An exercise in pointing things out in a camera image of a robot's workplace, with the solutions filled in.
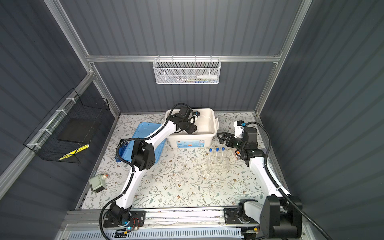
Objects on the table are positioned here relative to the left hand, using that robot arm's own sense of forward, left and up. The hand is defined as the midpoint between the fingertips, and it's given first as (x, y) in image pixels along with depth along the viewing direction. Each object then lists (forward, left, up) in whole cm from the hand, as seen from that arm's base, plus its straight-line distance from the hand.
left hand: (193, 126), depth 102 cm
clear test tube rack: (-24, -14, -8) cm, 29 cm away
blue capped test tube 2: (-24, -12, +8) cm, 28 cm away
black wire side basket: (-27, +64, +26) cm, 74 cm away
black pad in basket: (-19, +56, +22) cm, 63 cm away
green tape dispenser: (-35, +54, -4) cm, 65 cm away
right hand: (-18, -17, +11) cm, 28 cm away
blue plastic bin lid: (+7, +36, -9) cm, 38 cm away
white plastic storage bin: (+5, -11, -5) cm, 13 cm away
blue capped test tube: (-25, -8, +8) cm, 27 cm away
